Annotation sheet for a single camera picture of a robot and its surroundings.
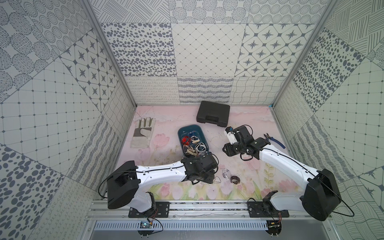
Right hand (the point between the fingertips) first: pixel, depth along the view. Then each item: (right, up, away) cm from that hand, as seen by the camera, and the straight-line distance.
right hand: (227, 150), depth 84 cm
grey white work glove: (-56, +11, +21) cm, 61 cm away
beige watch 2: (-21, -2, +7) cm, 22 cm away
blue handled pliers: (+31, +5, +17) cm, 36 cm away
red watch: (-25, +4, +15) cm, 29 cm away
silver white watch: (-15, 0, +12) cm, 19 cm away
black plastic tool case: (-4, +22, +31) cm, 39 cm away
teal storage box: (-22, +10, +19) cm, 31 cm away
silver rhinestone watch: (-5, -18, 0) cm, 19 cm away
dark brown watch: (+3, -15, -4) cm, 16 cm away
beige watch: (-19, +4, +14) cm, 24 cm away
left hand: (-7, -14, -8) cm, 18 cm away
